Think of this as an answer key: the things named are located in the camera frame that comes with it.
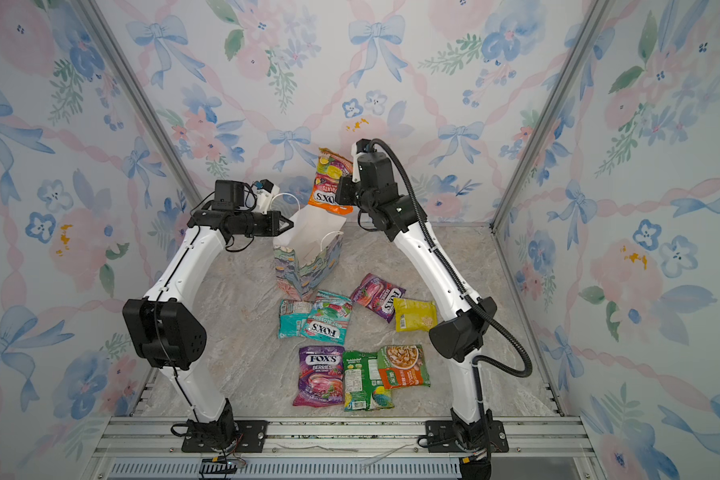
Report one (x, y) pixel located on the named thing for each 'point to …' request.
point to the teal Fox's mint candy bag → (329, 319)
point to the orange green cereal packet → (403, 366)
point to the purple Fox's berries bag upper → (379, 295)
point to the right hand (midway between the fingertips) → (340, 177)
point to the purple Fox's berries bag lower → (320, 376)
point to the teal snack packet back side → (292, 318)
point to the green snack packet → (362, 386)
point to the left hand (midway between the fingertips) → (293, 220)
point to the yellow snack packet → (415, 316)
